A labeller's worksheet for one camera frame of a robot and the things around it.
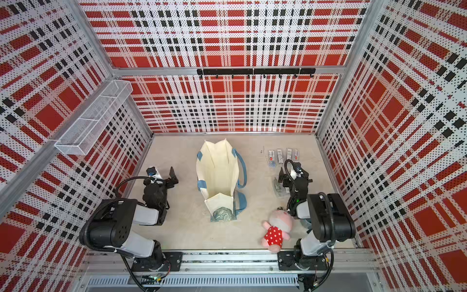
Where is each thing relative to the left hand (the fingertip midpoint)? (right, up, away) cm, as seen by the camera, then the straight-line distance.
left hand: (166, 169), depth 90 cm
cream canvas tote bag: (+27, -2, +5) cm, 27 cm away
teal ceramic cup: (+68, -24, -8) cm, 73 cm away
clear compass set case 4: (+70, +7, +17) cm, 72 cm away
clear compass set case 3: (+67, +7, +18) cm, 70 cm away
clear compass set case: (+56, +5, +17) cm, 58 cm away
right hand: (+65, +1, +2) cm, 65 cm away
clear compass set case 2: (+61, +7, +18) cm, 64 cm away
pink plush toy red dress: (+54, -25, -13) cm, 61 cm away
